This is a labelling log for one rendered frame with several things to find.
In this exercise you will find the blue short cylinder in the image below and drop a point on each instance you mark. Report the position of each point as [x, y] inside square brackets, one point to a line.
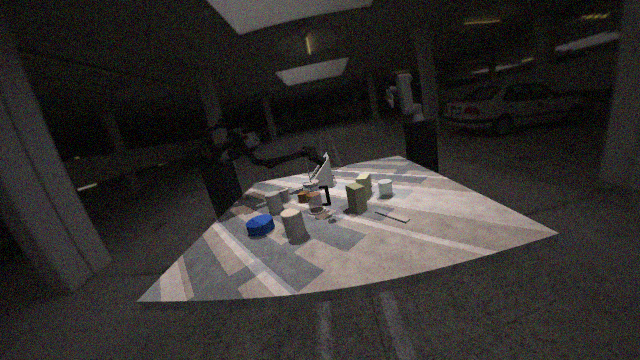
[260, 225]

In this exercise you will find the glass french press with black handle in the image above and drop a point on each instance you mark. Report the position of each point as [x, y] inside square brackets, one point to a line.
[313, 193]

